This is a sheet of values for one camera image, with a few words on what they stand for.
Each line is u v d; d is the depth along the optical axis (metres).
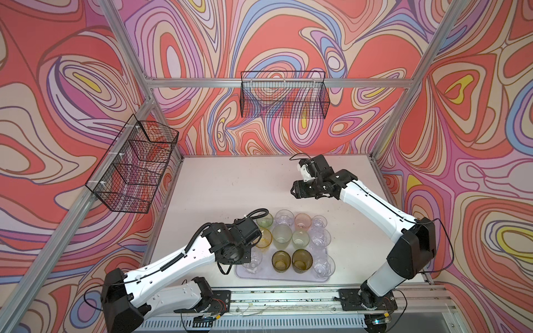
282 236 0.87
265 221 0.90
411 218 0.46
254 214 0.60
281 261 0.81
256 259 0.80
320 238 0.85
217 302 0.73
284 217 0.91
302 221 0.91
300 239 0.88
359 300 0.72
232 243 0.50
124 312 0.37
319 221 0.88
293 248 0.83
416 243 0.42
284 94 0.96
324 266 0.80
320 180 0.62
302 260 0.81
